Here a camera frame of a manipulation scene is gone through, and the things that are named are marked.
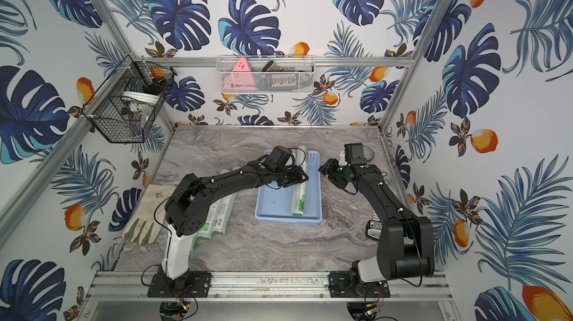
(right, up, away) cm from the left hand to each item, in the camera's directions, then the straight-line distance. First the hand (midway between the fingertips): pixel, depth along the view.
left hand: (306, 175), depth 89 cm
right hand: (+7, +2, -1) cm, 7 cm away
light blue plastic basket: (-13, -12, -1) cm, 18 cm away
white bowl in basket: (-58, +29, -9) cm, 65 cm away
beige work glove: (-63, -17, -1) cm, 66 cm away
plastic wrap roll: (-3, -6, -4) cm, 8 cm away
